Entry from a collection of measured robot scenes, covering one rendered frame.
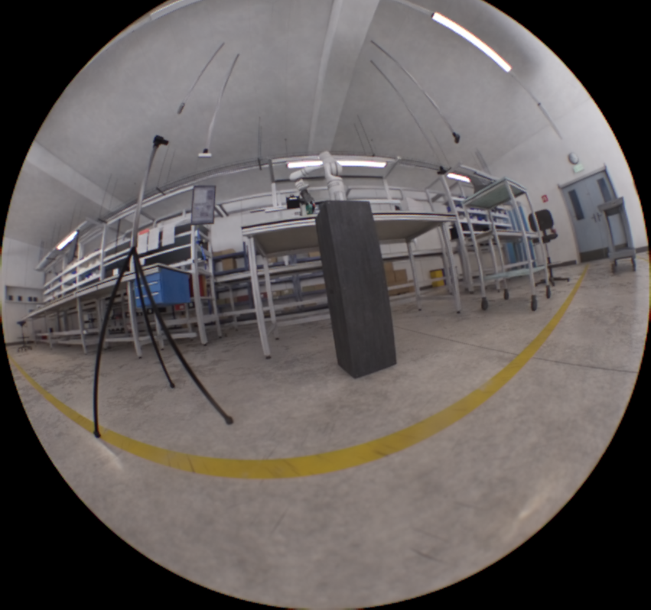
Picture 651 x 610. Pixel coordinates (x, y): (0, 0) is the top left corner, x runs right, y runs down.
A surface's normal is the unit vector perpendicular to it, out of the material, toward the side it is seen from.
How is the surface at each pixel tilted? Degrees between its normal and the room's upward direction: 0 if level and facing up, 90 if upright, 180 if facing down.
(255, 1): 180
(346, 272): 90
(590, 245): 90
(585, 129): 90
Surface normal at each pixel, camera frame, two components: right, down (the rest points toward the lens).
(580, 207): -0.98, 0.15
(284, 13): 0.16, 0.99
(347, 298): 0.26, -0.09
